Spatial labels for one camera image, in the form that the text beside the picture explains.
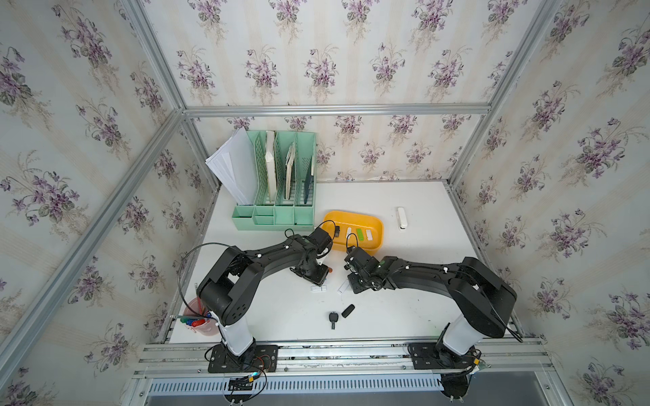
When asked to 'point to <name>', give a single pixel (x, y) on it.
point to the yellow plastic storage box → (332, 218)
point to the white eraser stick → (403, 221)
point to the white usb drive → (343, 287)
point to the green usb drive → (360, 233)
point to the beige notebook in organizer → (289, 164)
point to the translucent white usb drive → (369, 234)
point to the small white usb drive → (316, 288)
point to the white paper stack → (234, 164)
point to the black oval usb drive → (348, 310)
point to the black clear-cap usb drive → (337, 231)
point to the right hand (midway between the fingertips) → (356, 282)
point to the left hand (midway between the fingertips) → (319, 280)
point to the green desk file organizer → (283, 167)
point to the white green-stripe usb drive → (349, 232)
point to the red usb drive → (330, 270)
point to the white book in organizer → (271, 165)
